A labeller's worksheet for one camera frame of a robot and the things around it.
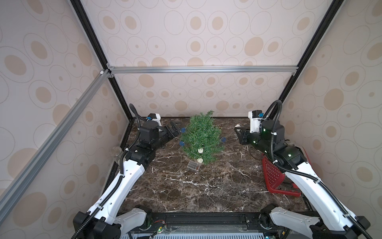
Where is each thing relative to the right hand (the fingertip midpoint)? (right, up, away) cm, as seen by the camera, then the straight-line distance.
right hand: (242, 127), depth 69 cm
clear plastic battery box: (-24, -23, +23) cm, 40 cm away
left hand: (-28, +1, +2) cm, 28 cm away
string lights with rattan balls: (-20, -17, +9) cm, 27 cm away
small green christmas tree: (-18, -6, +3) cm, 19 cm away
